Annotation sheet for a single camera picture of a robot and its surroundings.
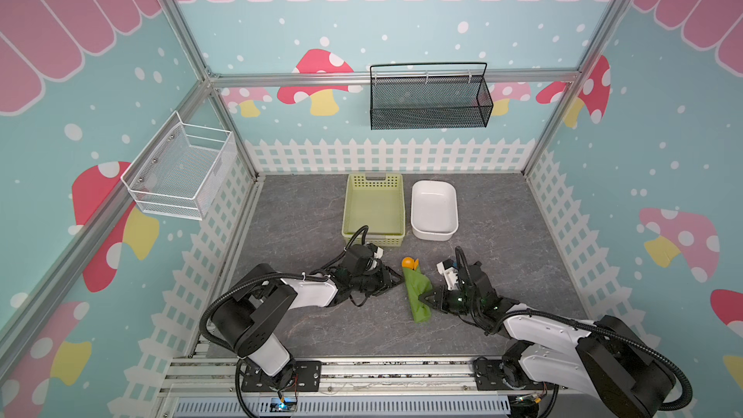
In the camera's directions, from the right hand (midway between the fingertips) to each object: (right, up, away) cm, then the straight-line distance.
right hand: (417, 298), depth 83 cm
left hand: (-4, +2, +2) cm, 6 cm away
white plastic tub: (+10, +25, +26) cm, 37 cm away
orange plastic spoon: (-1, +8, +9) cm, 12 cm away
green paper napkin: (0, +3, +3) cm, 4 cm away
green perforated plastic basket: (-11, +28, +26) cm, 40 cm away
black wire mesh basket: (-5, +62, +18) cm, 65 cm away
